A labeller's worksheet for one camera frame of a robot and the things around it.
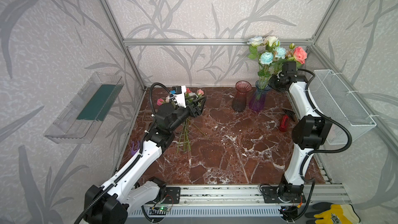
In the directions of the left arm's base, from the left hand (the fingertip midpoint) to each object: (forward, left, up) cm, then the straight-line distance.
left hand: (203, 94), depth 68 cm
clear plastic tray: (-12, +51, -4) cm, 53 cm away
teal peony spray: (+23, -35, 0) cm, 42 cm away
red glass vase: (+17, -22, -29) cm, 40 cm away
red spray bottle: (+8, -52, -33) cm, 62 cm away
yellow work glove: (-41, -55, -31) cm, 75 cm away
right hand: (+24, -40, -13) cm, 49 cm away
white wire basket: (-2, -57, 0) cm, 57 cm away
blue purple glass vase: (+17, -34, -27) cm, 47 cm away
